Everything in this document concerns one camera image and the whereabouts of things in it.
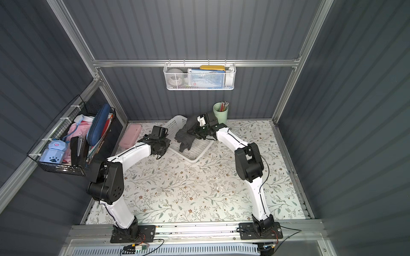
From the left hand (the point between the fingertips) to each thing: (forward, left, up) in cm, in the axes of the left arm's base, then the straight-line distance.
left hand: (171, 142), depth 95 cm
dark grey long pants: (-2, -8, +7) cm, 11 cm away
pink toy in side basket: (-10, +38, +23) cm, 45 cm away
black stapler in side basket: (-20, +32, +22) cm, 44 cm away
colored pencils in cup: (+26, -33, +7) cm, 43 cm away
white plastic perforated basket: (+3, -17, -10) cm, 20 cm away
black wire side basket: (-22, +25, +22) cm, 40 cm away
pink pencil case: (+14, +33, -10) cm, 37 cm away
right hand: (+4, -13, +6) cm, 14 cm away
